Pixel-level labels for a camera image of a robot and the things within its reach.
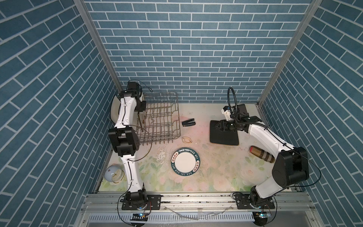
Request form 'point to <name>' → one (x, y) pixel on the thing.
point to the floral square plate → (142, 118)
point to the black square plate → (221, 137)
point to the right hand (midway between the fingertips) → (220, 126)
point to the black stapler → (189, 122)
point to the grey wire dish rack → (159, 121)
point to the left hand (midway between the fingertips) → (144, 107)
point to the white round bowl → (114, 173)
